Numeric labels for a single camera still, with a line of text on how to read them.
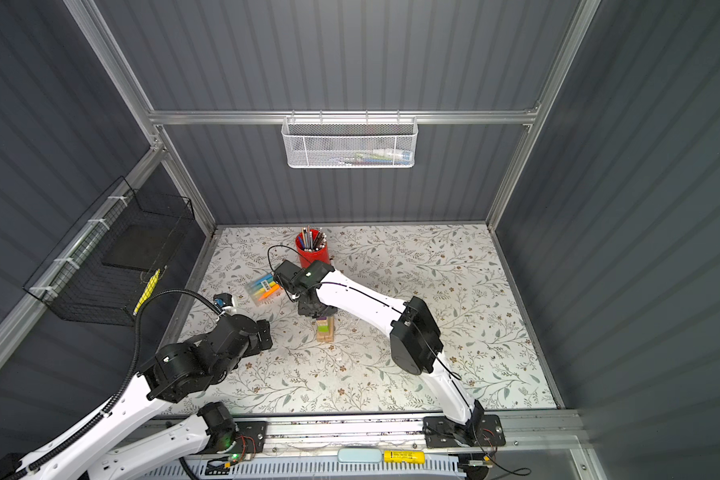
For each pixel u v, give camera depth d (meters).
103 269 0.72
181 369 0.47
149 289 0.69
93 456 0.42
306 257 0.96
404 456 0.69
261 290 1.01
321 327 0.84
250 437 0.72
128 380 0.45
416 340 0.51
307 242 0.99
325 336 0.89
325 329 0.85
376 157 0.91
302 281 0.60
